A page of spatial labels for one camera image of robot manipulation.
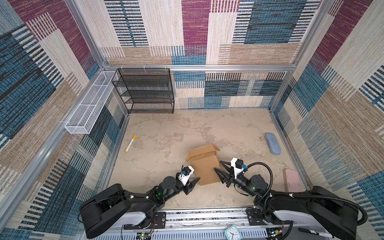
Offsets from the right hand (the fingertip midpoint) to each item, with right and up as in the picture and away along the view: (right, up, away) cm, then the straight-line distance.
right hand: (217, 167), depth 76 cm
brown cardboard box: (-7, +3, +2) cm, 8 cm away
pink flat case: (+42, -10, +6) cm, 43 cm away
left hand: (-10, -4, +3) cm, 12 cm away
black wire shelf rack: (-46, +46, +33) cm, 73 cm away
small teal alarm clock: (+6, -28, -8) cm, 29 cm away
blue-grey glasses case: (+40, +8, +21) cm, 46 cm away
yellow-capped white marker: (-54, +9, +25) cm, 61 cm away
